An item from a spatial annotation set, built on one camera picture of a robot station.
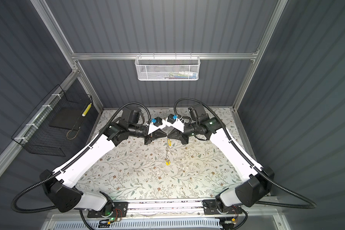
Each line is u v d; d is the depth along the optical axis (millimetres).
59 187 386
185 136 619
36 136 654
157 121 559
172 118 583
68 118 735
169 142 693
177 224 771
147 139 606
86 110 815
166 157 936
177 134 628
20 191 365
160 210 740
